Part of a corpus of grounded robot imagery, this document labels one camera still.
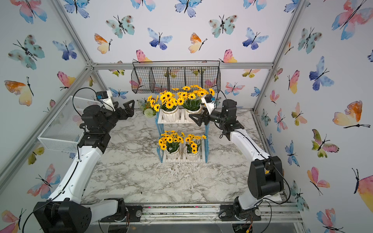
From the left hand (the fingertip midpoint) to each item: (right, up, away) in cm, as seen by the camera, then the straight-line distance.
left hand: (126, 100), depth 71 cm
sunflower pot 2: (+32, -26, +11) cm, 43 cm away
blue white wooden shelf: (+27, -9, +8) cm, 29 cm away
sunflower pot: (+20, -21, +10) cm, 31 cm away
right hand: (+34, -4, +5) cm, 34 cm away
